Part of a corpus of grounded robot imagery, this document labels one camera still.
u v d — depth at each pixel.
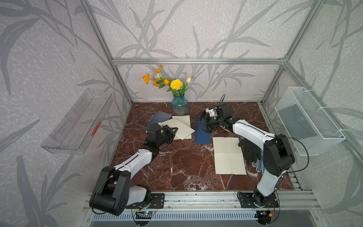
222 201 0.75
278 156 0.47
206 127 0.79
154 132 0.65
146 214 0.72
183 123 0.92
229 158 0.89
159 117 1.11
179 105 1.05
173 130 0.82
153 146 0.67
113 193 0.41
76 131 0.68
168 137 0.77
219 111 0.71
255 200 0.66
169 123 0.91
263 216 0.71
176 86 0.87
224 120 0.69
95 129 0.65
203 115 0.78
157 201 0.73
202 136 0.99
